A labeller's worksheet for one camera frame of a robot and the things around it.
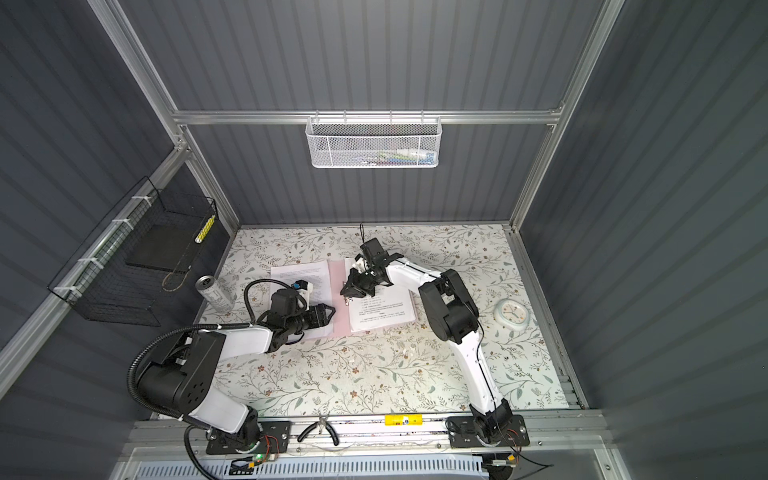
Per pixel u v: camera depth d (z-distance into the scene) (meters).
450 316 0.59
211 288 0.87
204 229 0.82
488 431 0.65
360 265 0.95
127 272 0.72
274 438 0.72
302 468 0.77
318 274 1.05
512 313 0.93
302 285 0.86
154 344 0.45
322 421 0.76
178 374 0.46
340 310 0.96
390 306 0.96
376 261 0.82
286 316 0.74
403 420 0.75
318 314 0.84
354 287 0.87
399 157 0.91
